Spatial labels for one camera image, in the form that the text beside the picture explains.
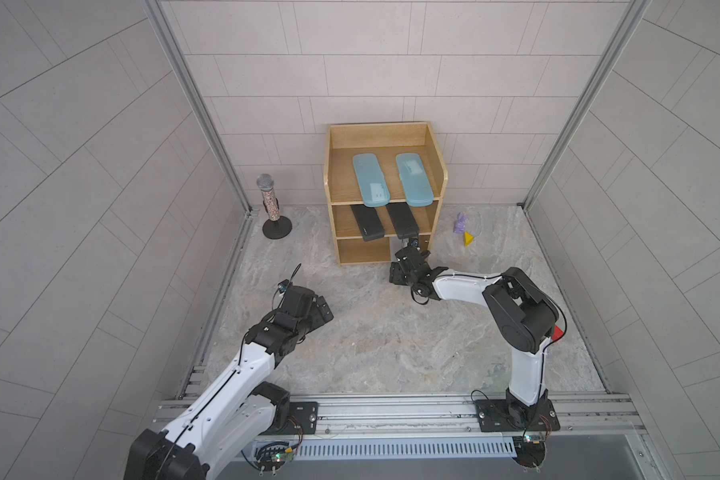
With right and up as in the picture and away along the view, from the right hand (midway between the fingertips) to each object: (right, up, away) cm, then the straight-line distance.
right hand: (396, 269), depth 99 cm
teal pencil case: (+4, +27, -17) cm, 32 cm away
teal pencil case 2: (-8, +26, -20) cm, 34 cm away
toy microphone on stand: (-43, +14, +10) cm, 46 cm away
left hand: (-22, -9, -15) cm, 28 cm away
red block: (+44, -16, -17) cm, 49 cm away
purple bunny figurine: (+23, +15, +9) cm, 29 cm away
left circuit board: (-30, -37, -34) cm, 58 cm away
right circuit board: (+29, -38, -30) cm, 57 cm away
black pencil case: (-9, +16, -9) cm, 21 cm away
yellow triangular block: (+26, +10, +6) cm, 28 cm away
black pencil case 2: (+2, +15, -12) cm, 19 cm away
